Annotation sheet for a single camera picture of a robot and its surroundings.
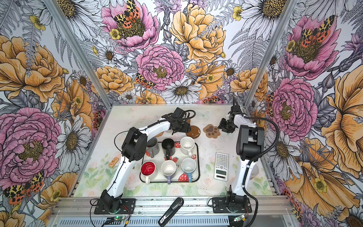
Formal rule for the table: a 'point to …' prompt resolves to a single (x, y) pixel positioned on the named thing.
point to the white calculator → (220, 166)
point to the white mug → (187, 144)
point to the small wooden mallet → (114, 161)
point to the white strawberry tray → (180, 168)
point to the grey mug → (152, 147)
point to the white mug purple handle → (168, 168)
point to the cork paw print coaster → (211, 131)
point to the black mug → (168, 146)
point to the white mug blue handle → (188, 165)
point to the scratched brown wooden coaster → (194, 133)
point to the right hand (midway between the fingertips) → (220, 130)
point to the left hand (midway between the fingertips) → (185, 131)
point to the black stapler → (170, 214)
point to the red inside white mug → (147, 168)
